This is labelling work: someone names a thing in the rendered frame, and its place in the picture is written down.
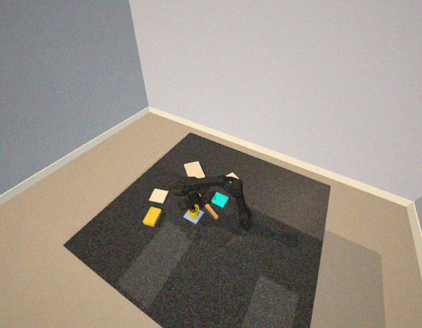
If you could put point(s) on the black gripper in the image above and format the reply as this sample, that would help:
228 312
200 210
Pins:
203 200

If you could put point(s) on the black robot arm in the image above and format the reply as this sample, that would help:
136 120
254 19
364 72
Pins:
193 184

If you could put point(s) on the orange wooden bar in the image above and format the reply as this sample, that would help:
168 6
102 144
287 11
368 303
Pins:
211 211

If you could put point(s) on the cream flat slab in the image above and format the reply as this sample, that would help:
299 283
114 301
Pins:
158 196

